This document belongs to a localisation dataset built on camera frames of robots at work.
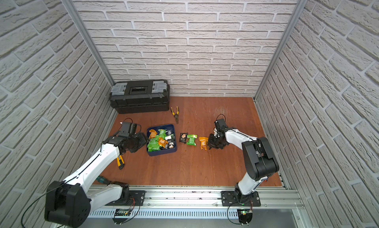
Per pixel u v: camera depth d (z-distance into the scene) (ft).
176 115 3.50
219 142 2.59
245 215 2.31
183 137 3.11
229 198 2.43
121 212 2.38
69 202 1.27
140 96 3.21
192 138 3.11
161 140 3.02
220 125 2.51
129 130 2.13
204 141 3.09
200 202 2.47
